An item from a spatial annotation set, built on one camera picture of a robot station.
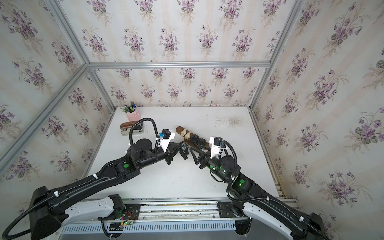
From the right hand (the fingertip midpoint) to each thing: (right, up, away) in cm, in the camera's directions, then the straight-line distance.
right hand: (196, 148), depth 67 cm
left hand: (-6, +2, 0) cm, 6 cm away
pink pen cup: (-43, +16, +38) cm, 60 cm away
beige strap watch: (-6, +4, +26) cm, 27 cm away
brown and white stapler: (-49, +8, +37) cm, 62 cm away
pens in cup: (-47, +21, +37) cm, 63 cm away
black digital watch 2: (-1, +2, +24) cm, 24 cm away
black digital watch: (+4, 0, +22) cm, 22 cm away
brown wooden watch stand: (-12, +6, +35) cm, 38 cm away
